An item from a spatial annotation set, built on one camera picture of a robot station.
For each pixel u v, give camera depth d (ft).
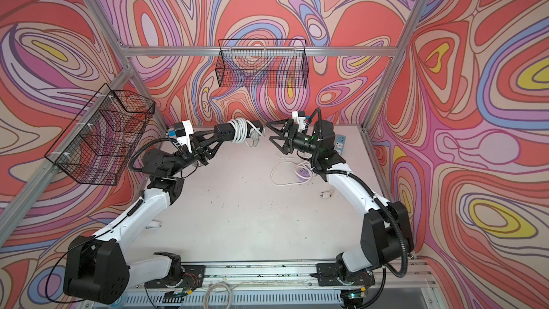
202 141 2.03
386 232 1.40
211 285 2.32
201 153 2.01
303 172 3.10
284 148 2.31
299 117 2.32
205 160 2.09
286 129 2.09
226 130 2.07
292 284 2.39
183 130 1.83
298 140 2.17
